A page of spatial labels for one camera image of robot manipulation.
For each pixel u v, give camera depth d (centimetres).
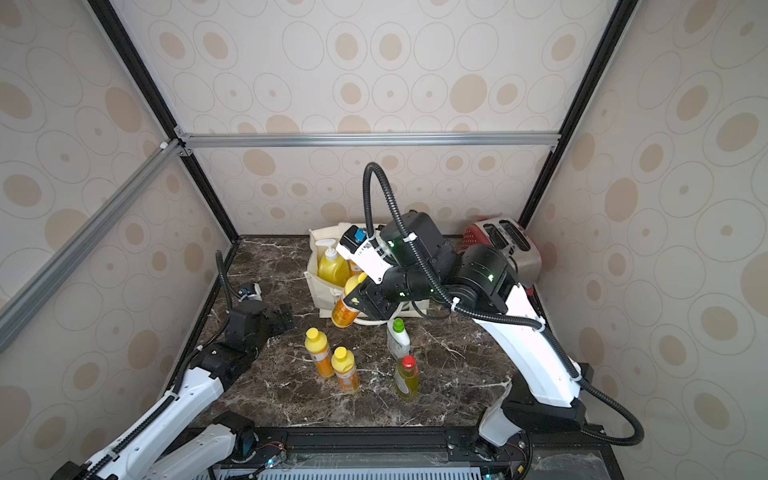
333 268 85
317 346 71
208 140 90
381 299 46
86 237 62
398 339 78
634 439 39
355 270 91
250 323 59
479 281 33
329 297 88
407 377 70
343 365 67
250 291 69
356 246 44
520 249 95
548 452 73
